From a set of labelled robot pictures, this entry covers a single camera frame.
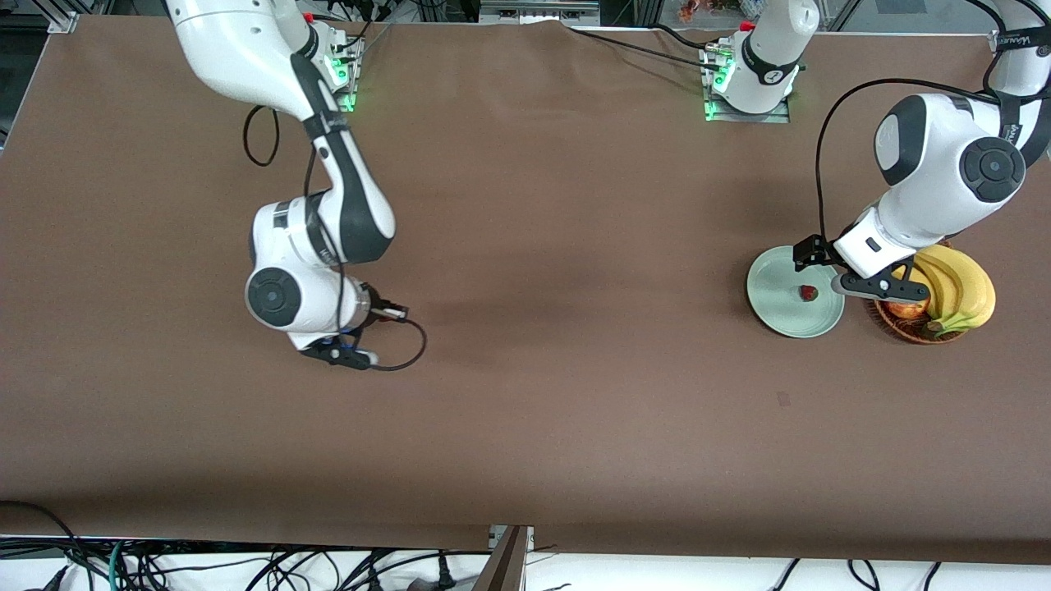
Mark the mint green round plate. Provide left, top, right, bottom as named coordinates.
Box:
left=746, top=245, right=846, bottom=339

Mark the brown wicker basket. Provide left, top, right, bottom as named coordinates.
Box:
left=865, top=238, right=970, bottom=345

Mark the yellow banana bunch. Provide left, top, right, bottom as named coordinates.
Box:
left=891, top=245, right=997, bottom=337

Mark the brown table cover sheet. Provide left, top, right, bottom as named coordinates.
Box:
left=0, top=15, right=1051, bottom=566

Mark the orange colourful background clutter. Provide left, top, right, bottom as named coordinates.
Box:
left=677, top=0, right=740, bottom=21

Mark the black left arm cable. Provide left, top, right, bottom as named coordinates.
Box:
left=815, top=78, right=1003, bottom=241

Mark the black cable across table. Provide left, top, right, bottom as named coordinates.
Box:
left=567, top=25, right=723, bottom=71

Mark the brown camera stand post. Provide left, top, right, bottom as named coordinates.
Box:
left=472, top=525, right=535, bottom=591

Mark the grey network switch box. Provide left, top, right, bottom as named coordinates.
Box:
left=479, top=0, right=602, bottom=25

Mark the black cable tangle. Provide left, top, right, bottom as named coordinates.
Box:
left=0, top=499, right=461, bottom=591

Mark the aluminium frame profile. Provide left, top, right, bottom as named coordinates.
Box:
left=33, top=0, right=83, bottom=34

